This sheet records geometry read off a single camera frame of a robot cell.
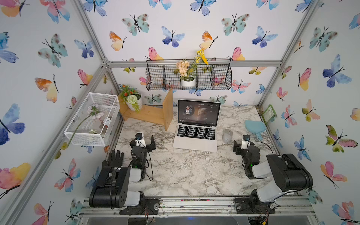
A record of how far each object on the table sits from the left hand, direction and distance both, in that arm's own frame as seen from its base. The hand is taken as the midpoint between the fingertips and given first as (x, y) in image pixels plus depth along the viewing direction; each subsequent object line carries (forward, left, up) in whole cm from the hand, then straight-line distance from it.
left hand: (145, 135), depth 89 cm
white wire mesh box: (-5, +21, +20) cm, 29 cm away
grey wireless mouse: (+4, -54, -9) cm, 55 cm away
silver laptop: (+11, -33, -11) cm, 37 cm away
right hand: (-1, -62, -4) cm, 62 cm away
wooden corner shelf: (+22, -6, -6) cm, 24 cm away
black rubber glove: (-11, +20, -10) cm, 25 cm away
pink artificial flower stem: (+2, +22, +20) cm, 30 cm away
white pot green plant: (+22, +9, +11) cm, 26 cm away
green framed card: (+23, -91, -8) cm, 94 cm away
